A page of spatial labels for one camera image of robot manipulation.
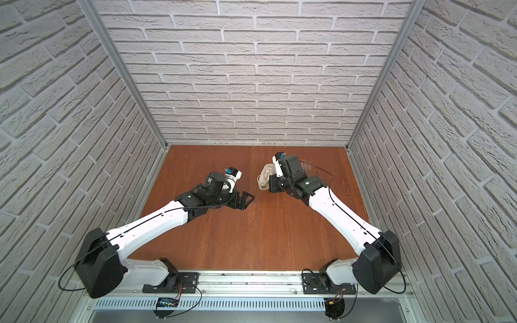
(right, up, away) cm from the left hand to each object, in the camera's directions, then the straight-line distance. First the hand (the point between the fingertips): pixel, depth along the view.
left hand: (245, 189), depth 80 cm
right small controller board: (+33, -41, -10) cm, 54 cm away
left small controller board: (-28, -41, -8) cm, 50 cm away
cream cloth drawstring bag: (+7, +4, +3) cm, 9 cm away
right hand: (+8, +3, -2) cm, 8 cm away
